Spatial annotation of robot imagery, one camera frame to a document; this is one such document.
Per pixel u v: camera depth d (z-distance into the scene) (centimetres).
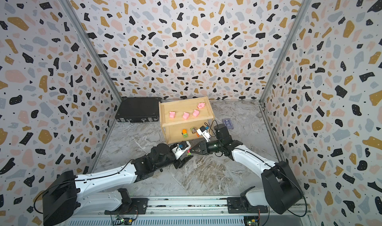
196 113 85
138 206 73
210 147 72
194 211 73
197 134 76
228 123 106
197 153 73
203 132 76
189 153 75
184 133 97
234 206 73
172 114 83
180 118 84
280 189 42
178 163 68
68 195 40
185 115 83
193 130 97
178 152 66
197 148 74
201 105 88
